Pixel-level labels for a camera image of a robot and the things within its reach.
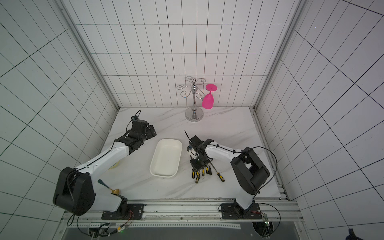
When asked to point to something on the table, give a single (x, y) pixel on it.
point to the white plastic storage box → (166, 158)
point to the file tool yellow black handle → (193, 173)
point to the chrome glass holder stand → (194, 114)
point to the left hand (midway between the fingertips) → (146, 133)
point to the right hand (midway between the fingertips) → (192, 169)
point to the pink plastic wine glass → (208, 101)
